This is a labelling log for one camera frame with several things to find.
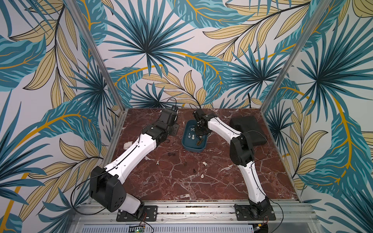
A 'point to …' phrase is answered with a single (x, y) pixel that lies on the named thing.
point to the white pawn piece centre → (205, 163)
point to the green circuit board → (136, 229)
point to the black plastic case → (249, 124)
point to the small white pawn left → (157, 163)
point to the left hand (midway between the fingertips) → (171, 125)
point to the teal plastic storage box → (190, 142)
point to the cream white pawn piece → (189, 135)
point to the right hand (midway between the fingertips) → (200, 131)
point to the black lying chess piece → (171, 153)
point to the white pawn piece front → (202, 176)
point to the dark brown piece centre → (185, 164)
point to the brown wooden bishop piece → (199, 142)
